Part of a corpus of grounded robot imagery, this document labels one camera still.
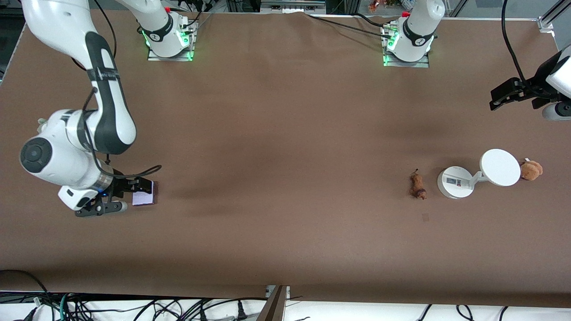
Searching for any brown lion statue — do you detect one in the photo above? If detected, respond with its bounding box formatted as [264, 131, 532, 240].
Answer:
[409, 168, 428, 201]

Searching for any aluminium corner profile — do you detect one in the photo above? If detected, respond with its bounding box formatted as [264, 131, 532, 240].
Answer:
[537, 0, 571, 33]

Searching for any brown teddy plush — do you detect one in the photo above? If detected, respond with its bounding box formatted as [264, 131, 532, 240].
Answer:
[520, 158, 544, 181]

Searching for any white round desk lamp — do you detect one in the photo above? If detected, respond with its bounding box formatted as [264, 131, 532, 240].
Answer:
[437, 148, 521, 199]

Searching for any brown paper table cover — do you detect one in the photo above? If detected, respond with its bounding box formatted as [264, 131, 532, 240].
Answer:
[0, 8, 571, 308]

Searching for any grey metal box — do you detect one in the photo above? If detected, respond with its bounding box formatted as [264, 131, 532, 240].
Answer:
[261, 0, 327, 14]

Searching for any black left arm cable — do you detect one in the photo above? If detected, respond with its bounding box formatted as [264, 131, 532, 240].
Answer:
[501, 0, 529, 85]

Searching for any thick black looped cable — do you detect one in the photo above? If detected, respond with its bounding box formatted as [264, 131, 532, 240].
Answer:
[0, 269, 50, 308]

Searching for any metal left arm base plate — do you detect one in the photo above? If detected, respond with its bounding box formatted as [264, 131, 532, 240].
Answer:
[382, 25, 430, 68]

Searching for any teal cable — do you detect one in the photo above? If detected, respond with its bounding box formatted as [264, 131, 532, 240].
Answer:
[58, 293, 72, 321]

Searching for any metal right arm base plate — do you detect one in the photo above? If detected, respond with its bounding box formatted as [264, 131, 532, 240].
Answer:
[147, 18, 195, 62]

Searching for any black base cable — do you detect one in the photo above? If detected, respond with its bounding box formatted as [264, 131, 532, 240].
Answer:
[355, 12, 400, 28]
[307, 15, 393, 37]

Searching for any aluminium frame post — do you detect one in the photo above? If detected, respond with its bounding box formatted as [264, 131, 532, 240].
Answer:
[256, 285, 291, 321]

